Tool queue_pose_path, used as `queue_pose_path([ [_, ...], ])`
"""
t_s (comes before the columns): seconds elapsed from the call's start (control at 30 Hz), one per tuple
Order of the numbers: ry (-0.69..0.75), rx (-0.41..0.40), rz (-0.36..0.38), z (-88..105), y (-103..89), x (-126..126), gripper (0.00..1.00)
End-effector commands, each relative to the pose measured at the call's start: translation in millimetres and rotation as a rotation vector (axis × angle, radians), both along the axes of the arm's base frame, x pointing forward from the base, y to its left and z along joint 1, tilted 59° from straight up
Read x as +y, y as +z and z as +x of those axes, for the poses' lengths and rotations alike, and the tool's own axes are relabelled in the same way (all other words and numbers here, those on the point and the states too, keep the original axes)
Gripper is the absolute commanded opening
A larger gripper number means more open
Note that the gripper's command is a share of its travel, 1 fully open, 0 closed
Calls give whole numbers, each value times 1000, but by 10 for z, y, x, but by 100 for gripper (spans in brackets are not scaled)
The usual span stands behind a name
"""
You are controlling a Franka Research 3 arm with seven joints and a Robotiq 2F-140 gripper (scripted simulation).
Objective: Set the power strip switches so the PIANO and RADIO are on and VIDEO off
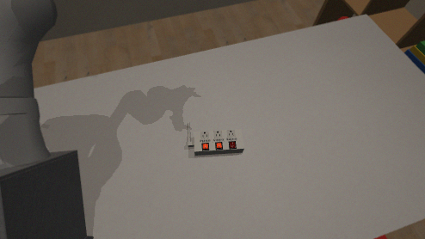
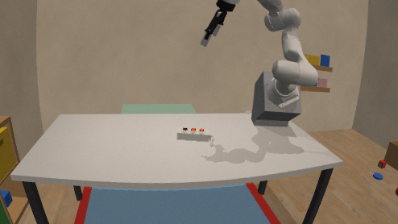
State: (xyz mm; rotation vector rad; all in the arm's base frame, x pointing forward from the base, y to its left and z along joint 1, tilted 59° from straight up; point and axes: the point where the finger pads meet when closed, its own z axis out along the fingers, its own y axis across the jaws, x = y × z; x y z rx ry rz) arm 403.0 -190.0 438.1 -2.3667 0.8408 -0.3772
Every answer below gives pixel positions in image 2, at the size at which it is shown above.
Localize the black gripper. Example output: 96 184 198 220
200 0 235 47

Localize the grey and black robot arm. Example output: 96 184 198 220
257 0 318 108

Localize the grey power strip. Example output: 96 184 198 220
177 128 213 146

